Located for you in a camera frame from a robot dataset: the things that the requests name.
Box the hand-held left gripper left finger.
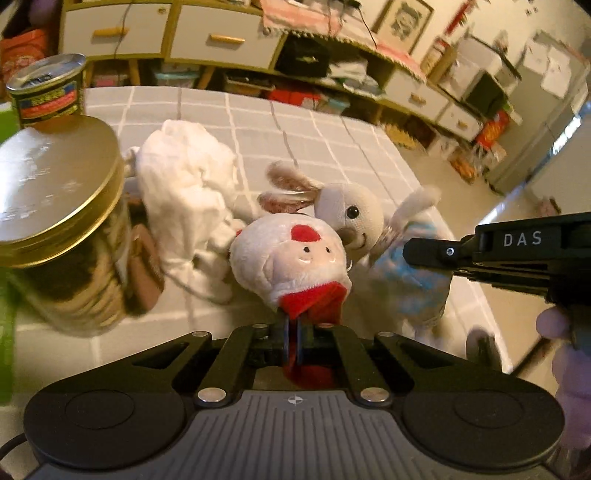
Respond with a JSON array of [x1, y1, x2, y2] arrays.
[[131, 320, 293, 407]]

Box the small tin can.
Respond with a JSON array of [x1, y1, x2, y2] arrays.
[[6, 53, 88, 130]]

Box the low yellow-green cabinet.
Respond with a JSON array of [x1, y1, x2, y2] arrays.
[[272, 28, 485, 141]]

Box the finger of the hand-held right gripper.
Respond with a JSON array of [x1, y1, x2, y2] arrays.
[[403, 234, 479, 269]]

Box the pile of folded clothes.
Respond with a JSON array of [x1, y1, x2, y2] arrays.
[[330, 60, 384, 95]]

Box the yellow-green shelf cabinet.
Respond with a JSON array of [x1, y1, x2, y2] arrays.
[[58, 0, 289, 90]]

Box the framed cartoon picture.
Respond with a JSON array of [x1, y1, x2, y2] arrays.
[[373, 0, 435, 54]]

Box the white low cabinet drawer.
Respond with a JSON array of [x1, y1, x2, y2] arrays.
[[436, 104, 483, 141], [383, 70, 450, 123]]

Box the white santa plush toy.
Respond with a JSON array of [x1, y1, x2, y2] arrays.
[[229, 216, 350, 388]]

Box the person's right hand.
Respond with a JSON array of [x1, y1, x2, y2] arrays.
[[536, 307, 591, 450]]

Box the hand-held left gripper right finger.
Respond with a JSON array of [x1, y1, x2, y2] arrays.
[[295, 320, 455, 407]]

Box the pink fringed cloth runner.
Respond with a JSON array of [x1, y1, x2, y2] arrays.
[[259, 0, 428, 84]]

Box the beige bunny plush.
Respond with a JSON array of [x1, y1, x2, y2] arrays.
[[257, 161, 453, 340]]

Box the clear storage box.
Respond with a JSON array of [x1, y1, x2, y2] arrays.
[[154, 69, 204, 89]]

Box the white cloth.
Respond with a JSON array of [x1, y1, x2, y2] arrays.
[[124, 119, 245, 305]]

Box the egg tray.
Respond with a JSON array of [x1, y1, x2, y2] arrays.
[[385, 122, 416, 148]]

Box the red storage box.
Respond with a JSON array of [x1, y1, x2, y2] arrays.
[[268, 88, 324, 108]]

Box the white refrigerator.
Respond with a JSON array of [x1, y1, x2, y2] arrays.
[[489, 30, 591, 195]]

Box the large jar with gold lid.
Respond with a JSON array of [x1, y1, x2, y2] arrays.
[[0, 115, 132, 337]]

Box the yellow red carton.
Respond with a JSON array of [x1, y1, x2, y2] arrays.
[[422, 39, 452, 77]]

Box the black box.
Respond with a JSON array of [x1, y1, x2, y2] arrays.
[[276, 36, 331, 79]]

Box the brown round object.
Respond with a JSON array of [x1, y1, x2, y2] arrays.
[[124, 225, 166, 317]]

